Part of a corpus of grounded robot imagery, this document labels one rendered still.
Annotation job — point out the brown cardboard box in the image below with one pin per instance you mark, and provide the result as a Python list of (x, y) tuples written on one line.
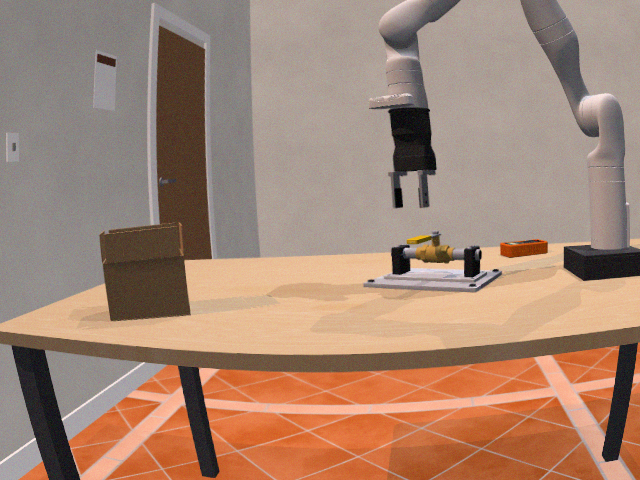
[(139, 283)]

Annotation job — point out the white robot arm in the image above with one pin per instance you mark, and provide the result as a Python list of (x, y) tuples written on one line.
[(609, 212)]

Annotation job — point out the orange rectangular block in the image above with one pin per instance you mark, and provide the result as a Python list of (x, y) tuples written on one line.
[(523, 248)]

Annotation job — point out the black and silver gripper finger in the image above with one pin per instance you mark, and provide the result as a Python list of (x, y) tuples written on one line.
[(423, 187), (396, 189)]

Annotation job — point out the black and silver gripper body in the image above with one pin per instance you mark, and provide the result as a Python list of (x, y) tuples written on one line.
[(410, 126)]

